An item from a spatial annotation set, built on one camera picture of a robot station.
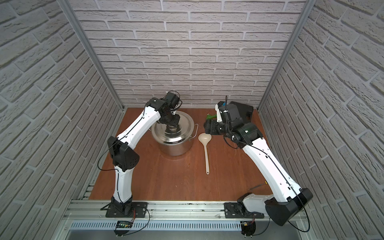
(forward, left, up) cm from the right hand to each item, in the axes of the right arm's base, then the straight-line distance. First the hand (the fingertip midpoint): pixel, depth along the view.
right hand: (212, 124), depth 71 cm
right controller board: (-40, -14, -31) cm, 53 cm away
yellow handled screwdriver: (-21, -25, -31) cm, 46 cm away
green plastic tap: (+31, -3, -29) cm, 43 cm away
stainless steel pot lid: (+6, +24, -15) cm, 29 cm away
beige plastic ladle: (+10, +2, -28) cm, 30 cm away
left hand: (+15, +23, -11) cm, 29 cm away
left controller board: (-35, +47, -32) cm, 67 cm away
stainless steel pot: (+5, +22, -31) cm, 39 cm away
